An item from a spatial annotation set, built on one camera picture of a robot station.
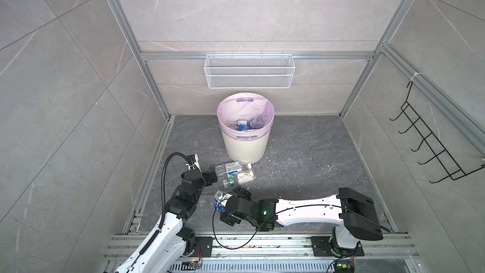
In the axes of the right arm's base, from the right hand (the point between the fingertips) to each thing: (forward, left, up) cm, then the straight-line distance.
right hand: (227, 199), depth 76 cm
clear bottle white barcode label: (+17, +1, -4) cm, 17 cm away
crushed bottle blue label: (-5, +1, +14) cm, 15 cm away
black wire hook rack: (+13, -75, +22) cm, 80 cm away
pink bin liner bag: (+43, -7, +12) cm, 45 cm away
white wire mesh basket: (+62, -11, +20) cm, 66 cm away
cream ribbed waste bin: (+21, -11, +2) cm, 24 cm away
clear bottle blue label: (+34, -14, +10) cm, 38 cm away
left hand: (+15, +11, +5) cm, 19 cm away
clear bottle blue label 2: (+32, -6, +10) cm, 34 cm away
